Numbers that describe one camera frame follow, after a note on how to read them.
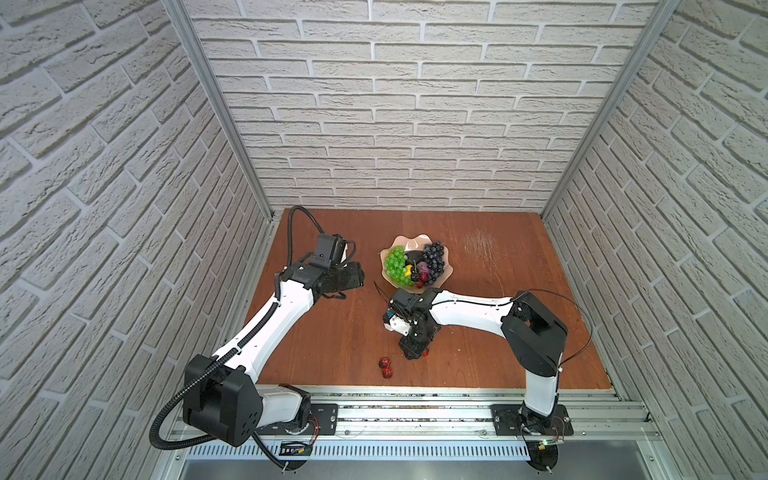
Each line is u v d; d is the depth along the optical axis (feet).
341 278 2.21
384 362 2.66
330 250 2.00
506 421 2.43
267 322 1.52
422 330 2.40
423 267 3.20
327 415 2.42
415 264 3.12
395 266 3.11
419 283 3.11
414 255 3.30
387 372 2.61
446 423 2.48
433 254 3.18
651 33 2.38
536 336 1.59
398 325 2.64
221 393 1.28
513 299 1.70
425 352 2.74
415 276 3.09
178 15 2.28
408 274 3.12
